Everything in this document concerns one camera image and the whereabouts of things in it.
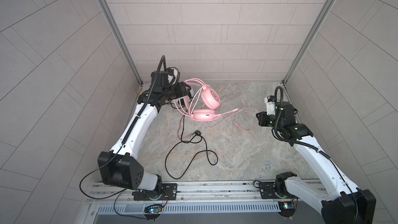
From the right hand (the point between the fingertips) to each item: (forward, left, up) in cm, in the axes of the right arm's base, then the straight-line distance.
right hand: (255, 114), depth 79 cm
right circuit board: (-38, -8, -19) cm, 43 cm away
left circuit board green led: (-36, +51, -14) cm, 64 cm away
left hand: (+10, +32, +13) cm, 36 cm away
